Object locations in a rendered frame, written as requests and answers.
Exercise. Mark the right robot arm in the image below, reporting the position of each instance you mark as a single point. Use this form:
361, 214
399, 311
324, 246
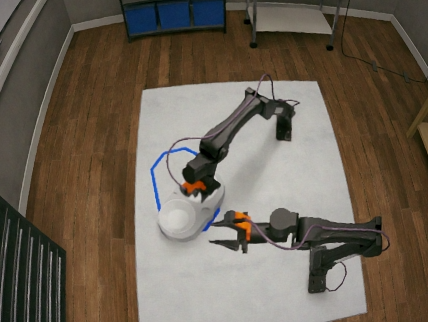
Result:
213, 150

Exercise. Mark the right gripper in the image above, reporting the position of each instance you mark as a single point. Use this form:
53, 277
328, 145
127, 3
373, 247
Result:
207, 183

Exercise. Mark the blue tape outline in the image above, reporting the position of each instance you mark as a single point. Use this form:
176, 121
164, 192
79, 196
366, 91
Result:
155, 186

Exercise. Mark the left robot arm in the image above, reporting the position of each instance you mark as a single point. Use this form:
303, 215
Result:
282, 223

